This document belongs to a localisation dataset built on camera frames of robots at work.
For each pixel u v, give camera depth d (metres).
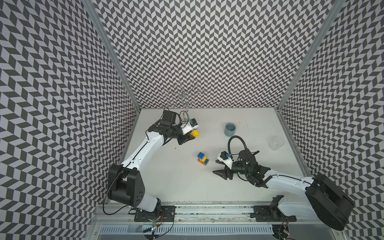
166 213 0.71
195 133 0.79
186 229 0.69
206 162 0.88
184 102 0.85
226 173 0.70
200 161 0.89
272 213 0.65
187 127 0.70
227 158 0.68
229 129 1.02
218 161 0.71
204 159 0.87
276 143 0.96
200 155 0.86
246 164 0.62
